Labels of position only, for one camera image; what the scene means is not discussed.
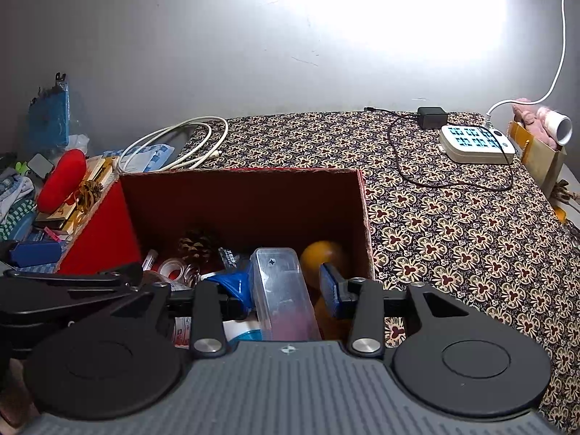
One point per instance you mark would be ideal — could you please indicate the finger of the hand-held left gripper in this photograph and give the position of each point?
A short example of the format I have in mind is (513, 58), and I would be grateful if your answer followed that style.
(36, 253)
(68, 299)

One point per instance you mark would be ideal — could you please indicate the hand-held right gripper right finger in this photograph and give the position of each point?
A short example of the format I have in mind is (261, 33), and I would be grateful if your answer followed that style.
(329, 291)

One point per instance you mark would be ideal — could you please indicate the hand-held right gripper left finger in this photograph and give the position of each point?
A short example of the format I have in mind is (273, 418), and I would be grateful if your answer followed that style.
(238, 287)

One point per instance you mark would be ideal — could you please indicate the orange-brown gourd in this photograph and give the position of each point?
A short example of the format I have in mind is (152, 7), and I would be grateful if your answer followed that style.
(324, 258)

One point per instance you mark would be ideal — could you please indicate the white and blue tube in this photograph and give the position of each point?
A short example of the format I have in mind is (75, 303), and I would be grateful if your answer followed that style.
(244, 331)

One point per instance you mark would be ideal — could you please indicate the clear plastic case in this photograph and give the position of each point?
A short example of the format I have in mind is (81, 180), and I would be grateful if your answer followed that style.
(281, 299)

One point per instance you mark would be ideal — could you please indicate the red cardboard box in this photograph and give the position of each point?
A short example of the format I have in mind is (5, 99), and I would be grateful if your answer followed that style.
(249, 204)

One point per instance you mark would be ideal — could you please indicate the checkered cloth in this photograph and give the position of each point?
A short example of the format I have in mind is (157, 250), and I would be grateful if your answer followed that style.
(18, 208)

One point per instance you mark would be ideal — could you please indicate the pine cone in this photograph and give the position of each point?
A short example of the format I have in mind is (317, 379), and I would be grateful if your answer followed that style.
(197, 244)

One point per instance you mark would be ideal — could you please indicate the clear tape roll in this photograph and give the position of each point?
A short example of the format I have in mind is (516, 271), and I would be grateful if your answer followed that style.
(172, 268)

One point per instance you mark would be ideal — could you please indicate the white and red carton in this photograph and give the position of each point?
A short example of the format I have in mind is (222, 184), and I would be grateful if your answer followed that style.
(182, 330)

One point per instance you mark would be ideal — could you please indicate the red pouch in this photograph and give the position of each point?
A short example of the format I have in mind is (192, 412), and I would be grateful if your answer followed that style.
(63, 176)

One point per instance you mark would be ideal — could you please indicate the small grey rectangular object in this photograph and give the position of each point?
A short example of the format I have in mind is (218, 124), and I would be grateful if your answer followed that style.
(38, 164)

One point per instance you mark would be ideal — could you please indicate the white pen tube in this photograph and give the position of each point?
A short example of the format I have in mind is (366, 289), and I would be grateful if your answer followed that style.
(149, 260)

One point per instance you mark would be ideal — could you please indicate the tan cardboard packet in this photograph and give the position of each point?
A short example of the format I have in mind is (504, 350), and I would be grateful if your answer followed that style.
(97, 174)

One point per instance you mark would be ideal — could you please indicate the floral patterned cloth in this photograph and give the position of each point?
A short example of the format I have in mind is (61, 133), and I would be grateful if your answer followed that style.
(453, 235)

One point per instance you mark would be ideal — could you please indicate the blue plastic bag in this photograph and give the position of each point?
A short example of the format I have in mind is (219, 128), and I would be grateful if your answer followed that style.
(50, 113)

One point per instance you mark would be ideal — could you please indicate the blue and white packet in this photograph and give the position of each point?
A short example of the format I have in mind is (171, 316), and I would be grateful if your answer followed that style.
(154, 156)

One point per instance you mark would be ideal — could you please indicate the black power adapter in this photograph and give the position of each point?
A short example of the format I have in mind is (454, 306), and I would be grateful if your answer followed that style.
(430, 118)

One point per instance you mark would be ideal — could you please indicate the white power strip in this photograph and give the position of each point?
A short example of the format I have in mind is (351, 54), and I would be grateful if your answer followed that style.
(475, 150)

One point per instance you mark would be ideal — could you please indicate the orange plastic object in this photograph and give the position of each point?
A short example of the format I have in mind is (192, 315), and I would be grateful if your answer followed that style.
(562, 214)

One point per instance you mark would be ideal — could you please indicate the gold paper bag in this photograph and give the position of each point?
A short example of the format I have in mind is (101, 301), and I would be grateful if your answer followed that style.
(543, 167)

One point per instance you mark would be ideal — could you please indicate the brown dried flower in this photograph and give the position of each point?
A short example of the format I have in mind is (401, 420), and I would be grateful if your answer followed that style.
(566, 192)

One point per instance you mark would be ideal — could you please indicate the pink plush toy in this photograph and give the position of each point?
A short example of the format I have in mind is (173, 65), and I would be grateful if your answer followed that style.
(530, 118)

